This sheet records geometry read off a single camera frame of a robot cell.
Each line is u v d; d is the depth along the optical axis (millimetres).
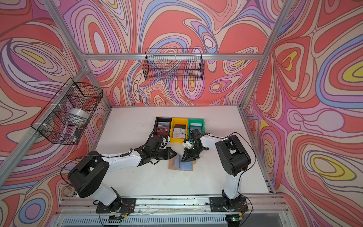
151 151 690
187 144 884
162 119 1015
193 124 1038
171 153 802
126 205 731
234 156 502
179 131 1008
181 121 1017
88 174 448
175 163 832
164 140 803
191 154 816
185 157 805
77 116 703
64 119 737
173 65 965
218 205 736
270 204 750
